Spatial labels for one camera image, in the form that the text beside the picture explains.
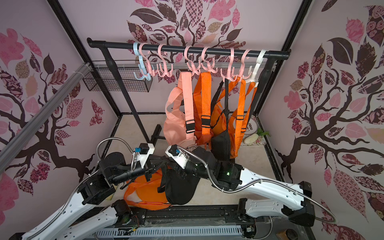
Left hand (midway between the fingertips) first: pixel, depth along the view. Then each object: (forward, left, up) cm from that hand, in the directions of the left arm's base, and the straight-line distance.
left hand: (165, 162), depth 61 cm
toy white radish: (+30, -52, -26) cm, 65 cm away
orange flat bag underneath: (-5, +16, -29) cm, 33 cm away
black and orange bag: (-7, -5, -12) cm, 15 cm away
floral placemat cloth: (+30, -59, -30) cm, 73 cm away
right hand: (0, -2, +2) cm, 3 cm away
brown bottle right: (-24, -51, -20) cm, 60 cm away
